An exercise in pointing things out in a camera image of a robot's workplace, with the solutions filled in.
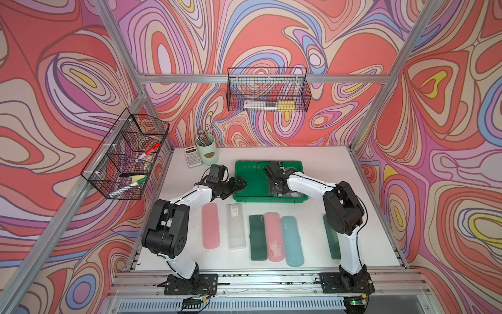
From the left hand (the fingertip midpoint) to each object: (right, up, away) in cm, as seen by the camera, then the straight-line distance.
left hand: (242, 187), depth 93 cm
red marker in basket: (-32, +18, -17) cm, 41 cm away
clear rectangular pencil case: (-3, -18, -4) cm, 18 cm away
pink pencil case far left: (-14, -18, -4) cm, 23 cm away
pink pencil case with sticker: (+14, -21, -9) cm, 27 cm away
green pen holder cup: (-20, +19, +12) cm, 30 cm away
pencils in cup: (-21, +25, +9) cm, 34 cm away
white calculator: (-31, +15, +22) cm, 41 cm away
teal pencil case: (+22, -22, -10) cm, 33 cm away
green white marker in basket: (-39, +3, -22) cm, 45 cm away
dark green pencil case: (+7, -21, -8) cm, 24 cm away
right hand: (+21, -3, +5) cm, 21 cm away
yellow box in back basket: (+21, +39, -1) cm, 44 cm away
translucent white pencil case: (+26, -4, +4) cm, 27 cm away
